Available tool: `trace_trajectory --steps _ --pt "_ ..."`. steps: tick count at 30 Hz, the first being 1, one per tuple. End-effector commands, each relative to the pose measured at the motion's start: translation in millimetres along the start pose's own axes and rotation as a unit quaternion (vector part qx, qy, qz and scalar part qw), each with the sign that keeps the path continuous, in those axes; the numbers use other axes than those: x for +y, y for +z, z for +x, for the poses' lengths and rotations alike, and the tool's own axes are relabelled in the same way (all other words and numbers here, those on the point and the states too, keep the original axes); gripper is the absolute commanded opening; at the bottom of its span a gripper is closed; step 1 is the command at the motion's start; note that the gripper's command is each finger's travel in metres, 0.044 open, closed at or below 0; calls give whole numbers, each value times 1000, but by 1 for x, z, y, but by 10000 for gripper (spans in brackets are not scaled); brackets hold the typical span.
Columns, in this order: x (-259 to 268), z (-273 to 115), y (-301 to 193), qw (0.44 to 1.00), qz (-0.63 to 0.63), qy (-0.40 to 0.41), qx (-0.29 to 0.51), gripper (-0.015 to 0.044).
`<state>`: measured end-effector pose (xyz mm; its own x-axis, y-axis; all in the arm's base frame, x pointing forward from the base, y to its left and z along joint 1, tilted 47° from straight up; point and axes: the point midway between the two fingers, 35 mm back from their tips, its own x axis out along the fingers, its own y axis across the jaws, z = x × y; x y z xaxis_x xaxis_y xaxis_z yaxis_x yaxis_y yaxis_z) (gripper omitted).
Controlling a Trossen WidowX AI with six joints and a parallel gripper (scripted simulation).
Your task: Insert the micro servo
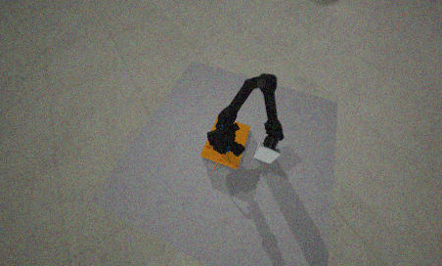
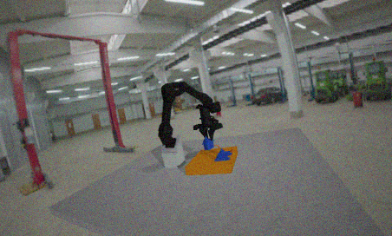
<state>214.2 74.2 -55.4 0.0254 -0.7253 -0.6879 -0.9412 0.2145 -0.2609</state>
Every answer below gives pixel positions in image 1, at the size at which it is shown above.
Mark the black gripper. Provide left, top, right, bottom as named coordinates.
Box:
left=223, top=134, right=245, bottom=156

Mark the orange flat deck plate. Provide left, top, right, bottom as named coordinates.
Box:
left=200, top=116, right=250, bottom=169

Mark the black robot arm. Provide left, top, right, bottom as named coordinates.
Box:
left=207, top=73, right=284, bottom=155

